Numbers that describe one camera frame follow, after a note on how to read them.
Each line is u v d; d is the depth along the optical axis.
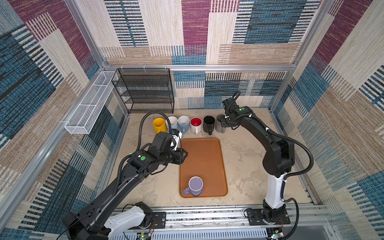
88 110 0.96
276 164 0.52
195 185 0.76
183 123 1.01
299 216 0.71
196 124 1.07
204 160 0.93
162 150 0.54
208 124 1.02
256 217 0.73
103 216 0.40
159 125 1.02
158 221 0.73
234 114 0.67
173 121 1.04
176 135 0.64
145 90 1.11
